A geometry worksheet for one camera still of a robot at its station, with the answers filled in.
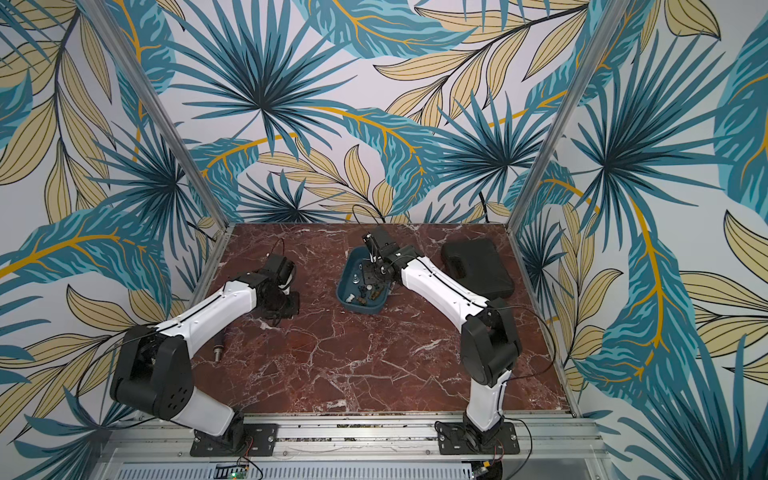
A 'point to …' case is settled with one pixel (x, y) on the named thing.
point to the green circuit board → (231, 471)
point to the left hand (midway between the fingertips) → (291, 314)
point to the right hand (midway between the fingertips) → (372, 271)
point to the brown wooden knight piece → (360, 299)
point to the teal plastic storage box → (353, 293)
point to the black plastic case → (479, 265)
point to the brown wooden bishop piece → (375, 295)
